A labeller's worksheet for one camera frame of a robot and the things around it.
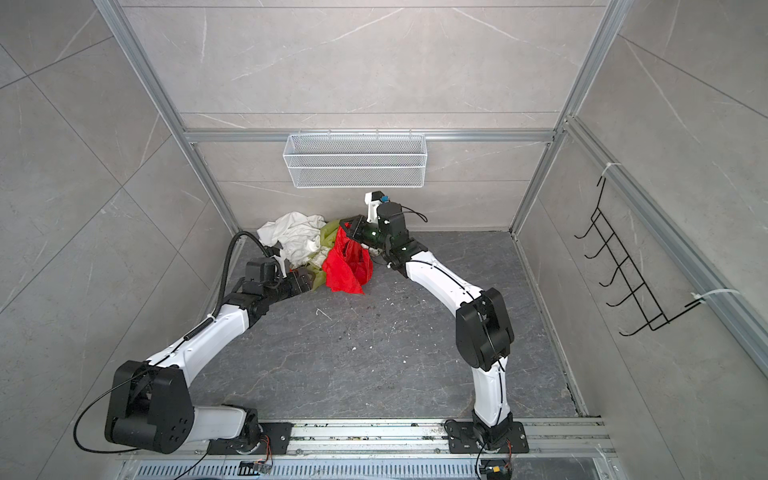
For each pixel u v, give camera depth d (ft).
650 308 2.07
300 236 3.60
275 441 2.40
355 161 3.30
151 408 1.35
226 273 2.03
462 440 2.39
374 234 2.39
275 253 2.54
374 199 2.50
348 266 2.90
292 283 2.51
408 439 2.45
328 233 3.09
